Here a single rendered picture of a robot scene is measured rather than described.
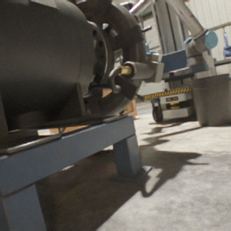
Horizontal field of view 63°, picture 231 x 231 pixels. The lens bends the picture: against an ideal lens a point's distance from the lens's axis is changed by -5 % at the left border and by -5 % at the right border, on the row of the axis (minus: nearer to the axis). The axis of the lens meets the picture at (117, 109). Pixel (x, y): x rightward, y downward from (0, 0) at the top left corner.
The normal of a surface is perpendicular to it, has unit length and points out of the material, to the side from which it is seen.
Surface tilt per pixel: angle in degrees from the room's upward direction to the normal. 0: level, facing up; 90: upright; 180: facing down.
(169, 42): 90
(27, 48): 104
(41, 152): 90
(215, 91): 93
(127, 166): 90
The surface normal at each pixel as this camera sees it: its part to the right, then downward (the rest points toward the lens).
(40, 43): 0.83, 0.06
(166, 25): -0.62, 0.15
